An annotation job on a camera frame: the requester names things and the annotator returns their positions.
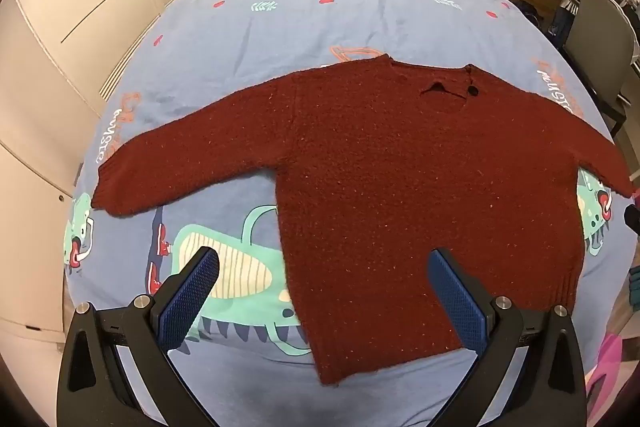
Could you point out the blue printed bed sheet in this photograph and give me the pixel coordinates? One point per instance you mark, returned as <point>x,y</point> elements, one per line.
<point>300,27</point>

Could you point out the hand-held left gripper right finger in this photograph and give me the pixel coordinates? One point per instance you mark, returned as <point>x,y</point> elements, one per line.
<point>457,297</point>

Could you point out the dark blue bag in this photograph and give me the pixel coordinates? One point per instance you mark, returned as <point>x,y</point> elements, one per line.
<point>545,22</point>

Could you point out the pink plastic object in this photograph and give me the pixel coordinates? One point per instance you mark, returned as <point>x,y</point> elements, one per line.
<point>607,362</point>

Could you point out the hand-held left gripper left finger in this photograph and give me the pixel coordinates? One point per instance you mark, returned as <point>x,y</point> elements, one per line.
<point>192,294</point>

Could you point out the teal cloth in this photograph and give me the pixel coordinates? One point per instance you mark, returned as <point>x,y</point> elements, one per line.
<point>635,287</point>

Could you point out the dark red knitted sweater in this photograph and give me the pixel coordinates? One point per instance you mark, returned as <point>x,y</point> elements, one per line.
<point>390,167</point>

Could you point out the white wardrobe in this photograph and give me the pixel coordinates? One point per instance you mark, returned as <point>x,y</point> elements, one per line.
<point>75,7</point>

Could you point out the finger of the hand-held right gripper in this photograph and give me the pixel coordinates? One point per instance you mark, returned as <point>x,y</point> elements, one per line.
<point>634,217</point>

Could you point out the grey chair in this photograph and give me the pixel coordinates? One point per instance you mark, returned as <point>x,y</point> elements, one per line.
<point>595,37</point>

